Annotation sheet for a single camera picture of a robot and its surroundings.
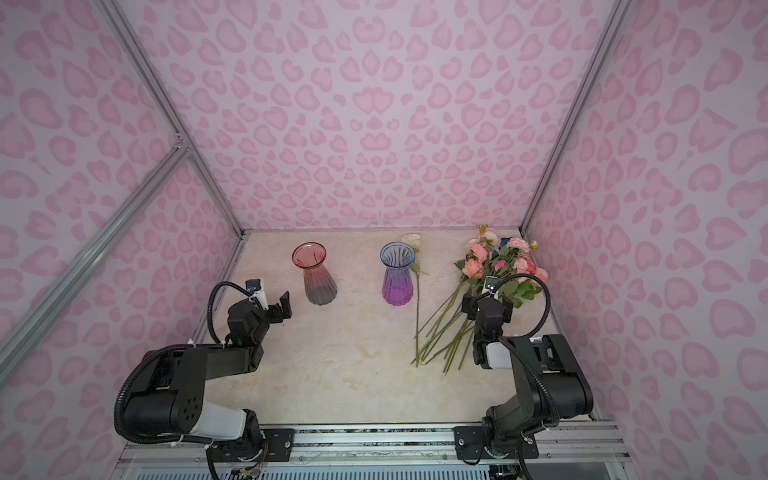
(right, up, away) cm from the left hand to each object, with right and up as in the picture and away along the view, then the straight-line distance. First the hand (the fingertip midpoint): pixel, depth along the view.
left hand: (273, 289), depth 91 cm
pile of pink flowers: (+75, +8, +7) cm, 76 cm away
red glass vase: (+13, +1, +1) cm, 14 cm away
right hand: (+66, 0, +1) cm, 66 cm away
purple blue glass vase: (+38, 0, +10) cm, 39 cm away
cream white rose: (+45, +16, +19) cm, 51 cm away
